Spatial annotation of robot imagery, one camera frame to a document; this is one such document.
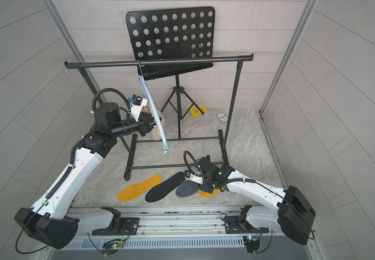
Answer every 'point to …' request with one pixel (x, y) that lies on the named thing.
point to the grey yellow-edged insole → (207, 194)
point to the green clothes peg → (166, 149)
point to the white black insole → (160, 190)
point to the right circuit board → (252, 243)
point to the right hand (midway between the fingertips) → (201, 181)
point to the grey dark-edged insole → (186, 188)
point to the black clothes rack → (224, 135)
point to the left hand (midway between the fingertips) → (161, 118)
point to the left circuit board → (118, 245)
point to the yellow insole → (132, 192)
